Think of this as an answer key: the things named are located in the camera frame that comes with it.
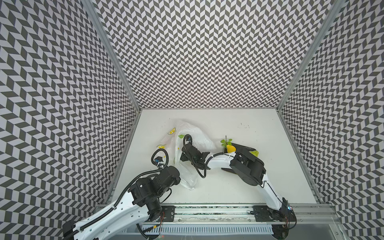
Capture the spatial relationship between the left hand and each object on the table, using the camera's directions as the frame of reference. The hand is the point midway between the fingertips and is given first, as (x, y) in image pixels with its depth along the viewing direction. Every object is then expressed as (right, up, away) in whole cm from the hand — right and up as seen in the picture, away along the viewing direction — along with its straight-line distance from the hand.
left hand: (178, 173), depth 75 cm
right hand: (0, +6, +20) cm, 21 cm away
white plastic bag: (-2, +17, +7) cm, 19 cm away
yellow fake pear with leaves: (+28, +13, +16) cm, 35 cm away
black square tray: (+35, +10, +19) cm, 41 cm away
